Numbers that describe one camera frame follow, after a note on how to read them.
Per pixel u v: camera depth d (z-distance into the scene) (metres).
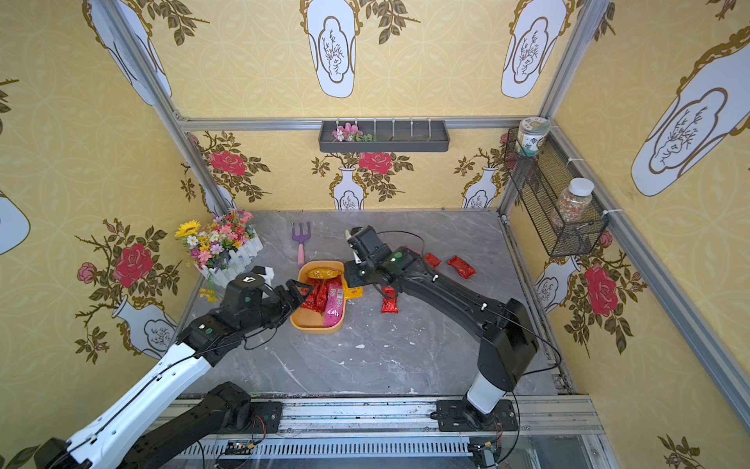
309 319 0.89
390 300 0.92
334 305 0.90
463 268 1.00
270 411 0.75
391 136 0.92
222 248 0.90
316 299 0.88
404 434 0.72
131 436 0.43
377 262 0.60
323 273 0.95
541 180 0.99
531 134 0.84
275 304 0.62
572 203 0.66
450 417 0.73
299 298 0.67
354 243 0.62
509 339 0.43
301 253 1.08
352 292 0.80
